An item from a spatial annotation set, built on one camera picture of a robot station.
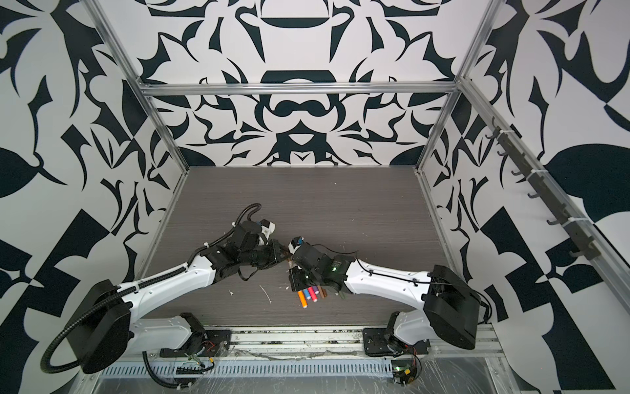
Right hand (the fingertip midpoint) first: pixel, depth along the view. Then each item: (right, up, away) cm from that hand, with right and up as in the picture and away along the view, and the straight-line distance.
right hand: (289, 277), depth 78 cm
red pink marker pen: (+7, -7, +5) cm, 11 cm away
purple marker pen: (+8, -6, +6) cm, 12 cm away
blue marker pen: (+5, -7, +5) cm, 10 cm away
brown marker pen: (+10, -7, +6) cm, 14 cm away
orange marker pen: (+4, -9, +3) cm, 11 cm away
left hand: (+2, +8, +1) cm, 9 cm away
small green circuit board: (+33, -24, -6) cm, 42 cm away
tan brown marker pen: (0, +4, +1) cm, 5 cm away
